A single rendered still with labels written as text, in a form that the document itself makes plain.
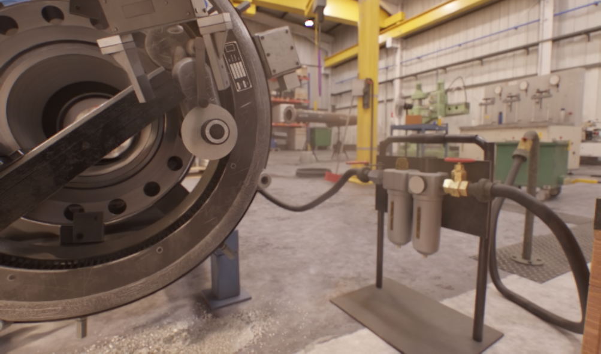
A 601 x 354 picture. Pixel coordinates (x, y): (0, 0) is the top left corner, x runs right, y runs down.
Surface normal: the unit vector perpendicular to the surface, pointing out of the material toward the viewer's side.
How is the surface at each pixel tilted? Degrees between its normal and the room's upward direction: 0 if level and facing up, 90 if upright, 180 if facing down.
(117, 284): 90
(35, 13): 90
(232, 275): 90
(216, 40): 114
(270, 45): 90
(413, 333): 0
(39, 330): 0
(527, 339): 0
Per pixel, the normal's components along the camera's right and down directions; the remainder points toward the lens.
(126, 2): -0.09, 0.47
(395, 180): -0.85, 0.04
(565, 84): -0.96, 0.02
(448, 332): 0.00, -1.00
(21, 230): 0.54, 0.07
